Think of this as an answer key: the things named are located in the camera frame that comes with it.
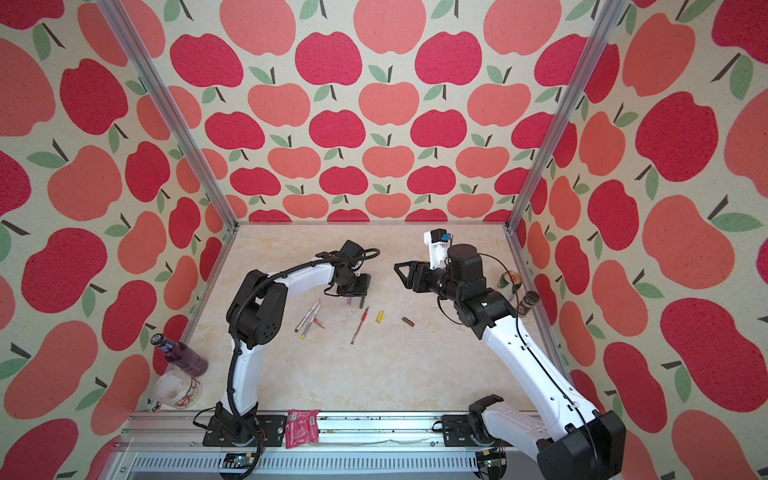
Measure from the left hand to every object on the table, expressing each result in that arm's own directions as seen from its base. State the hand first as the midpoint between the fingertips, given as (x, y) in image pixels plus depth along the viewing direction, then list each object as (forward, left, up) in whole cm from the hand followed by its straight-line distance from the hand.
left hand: (371, 294), depth 99 cm
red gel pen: (-8, +2, -2) cm, 9 cm away
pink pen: (-2, +7, -1) cm, 8 cm away
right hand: (-9, -11, +27) cm, 31 cm away
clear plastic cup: (-29, +53, -2) cm, 61 cm away
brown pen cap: (-9, -12, -1) cm, 15 cm away
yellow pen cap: (-8, -3, -1) cm, 8 cm away
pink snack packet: (-39, +17, 0) cm, 43 cm away
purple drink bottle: (-25, +48, +10) cm, 55 cm away
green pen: (-2, +3, -1) cm, 4 cm away
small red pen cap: (-10, +17, -1) cm, 20 cm away
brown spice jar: (-7, -49, +7) cm, 50 cm away
